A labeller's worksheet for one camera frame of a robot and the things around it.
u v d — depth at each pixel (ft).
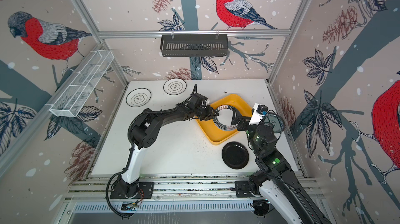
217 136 2.98
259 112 1.87
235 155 2.73
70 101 2.34
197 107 2.69
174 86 3.87
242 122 1.95
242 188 2.39
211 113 2.88
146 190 2.40
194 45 3.49
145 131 1.84
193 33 3.23
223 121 3.14
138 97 3.64
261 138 1.60
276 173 1.58
